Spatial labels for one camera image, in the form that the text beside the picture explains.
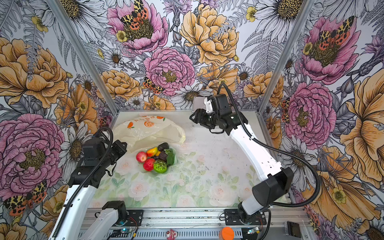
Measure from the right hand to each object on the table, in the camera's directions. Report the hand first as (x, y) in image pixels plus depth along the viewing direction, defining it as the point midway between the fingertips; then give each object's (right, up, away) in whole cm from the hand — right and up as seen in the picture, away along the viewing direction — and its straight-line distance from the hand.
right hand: (193, 124), depth 73 cm
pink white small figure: (-10, -48, -7) cm, 50 cm away
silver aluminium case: (+3, +16, +39) cm, 42 cm away
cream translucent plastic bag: (-30, -5, +12) cm, 33 cm away
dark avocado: (-18, -13, +16) cm, 28 cm away
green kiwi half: (-18, -22, +8) cm, 30 cm away
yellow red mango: (-24, -16, +16) cm, 33 cm away
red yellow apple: (-30, -18, +12) cm, 37 cm away
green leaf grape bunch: (-14, -18, +14) cm, 27 cm away
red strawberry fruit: (-25, -22, +12) cm, 36 cm away
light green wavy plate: (-14, -25, +12) cm, 31 cm away
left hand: (-32, -12, +1) cm, 34 cm away
